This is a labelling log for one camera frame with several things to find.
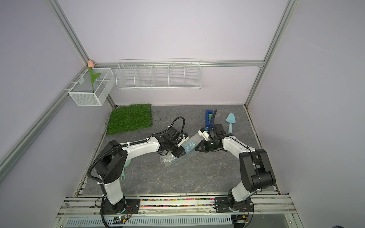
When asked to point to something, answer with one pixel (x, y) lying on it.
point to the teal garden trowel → (230, 119)
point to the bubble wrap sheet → (168, 158)
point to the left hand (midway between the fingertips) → (181, 152)
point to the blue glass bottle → (188, 145)
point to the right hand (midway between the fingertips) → (195, 148)
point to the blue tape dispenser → (208, 114)
